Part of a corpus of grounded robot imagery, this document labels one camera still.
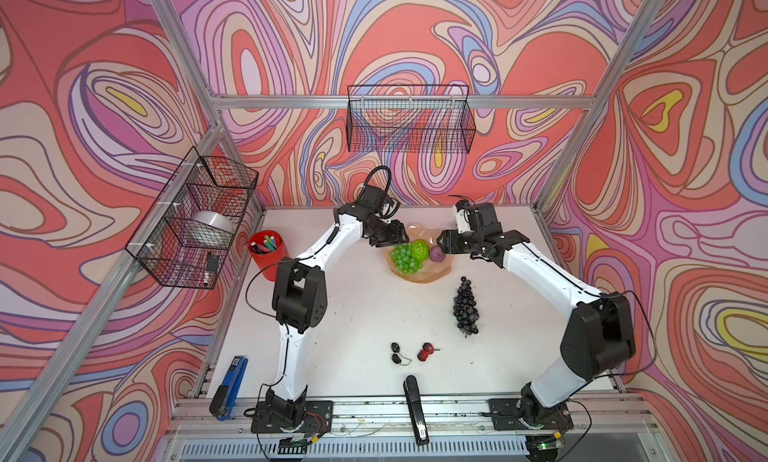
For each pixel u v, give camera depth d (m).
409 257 0.97
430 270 0.99
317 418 0.72
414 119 0.96
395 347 0.82
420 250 0.99
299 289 0.56
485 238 0.65
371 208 0.75
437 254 0.98
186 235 0.73
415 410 0.71
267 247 0.96
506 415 0.73
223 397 0.73
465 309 0.88
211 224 0.72
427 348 0.84
